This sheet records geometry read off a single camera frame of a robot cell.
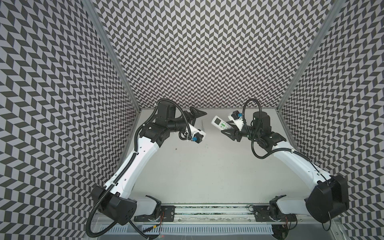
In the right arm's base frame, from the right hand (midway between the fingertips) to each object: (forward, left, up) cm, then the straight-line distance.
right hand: (224, 130), depth 77 cm
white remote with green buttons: (+1, +2, +4) cm, 5 cm away
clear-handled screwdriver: (+20, +11, -24) cm, 33 cm away
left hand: (0, +12, +11) cm, 17 cm away
